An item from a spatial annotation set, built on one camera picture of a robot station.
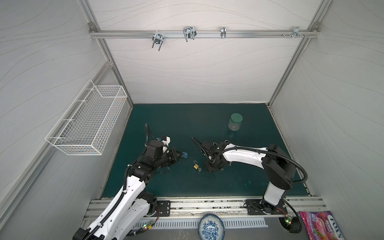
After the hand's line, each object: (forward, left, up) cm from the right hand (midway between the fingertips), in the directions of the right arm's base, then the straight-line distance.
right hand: (211, 164), depth 87 cm
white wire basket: (+4, +60, +31) cm, 68 cm away
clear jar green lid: (+28, -16, +7) cm, 33 cm away
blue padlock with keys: (-1, +15, +14) cm, 20 cm away
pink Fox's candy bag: (-26, -50, 0) cm, 57 cm away
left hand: (0, +15, +16) cm, 21 cm away
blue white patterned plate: (-30, 0, -1) cm, 30 cm away
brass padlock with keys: (-1, +9, -1) cm, 9 cm away
